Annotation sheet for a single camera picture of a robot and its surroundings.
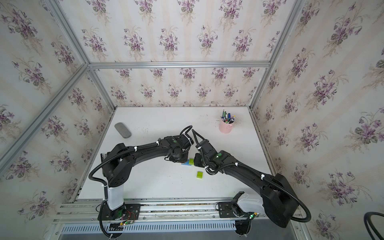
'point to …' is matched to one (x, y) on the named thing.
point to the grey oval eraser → (120, 127)
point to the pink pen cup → (225, 125)
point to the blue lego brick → (187, 163)
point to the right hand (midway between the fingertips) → (197, 161)
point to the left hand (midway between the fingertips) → (184, 161)
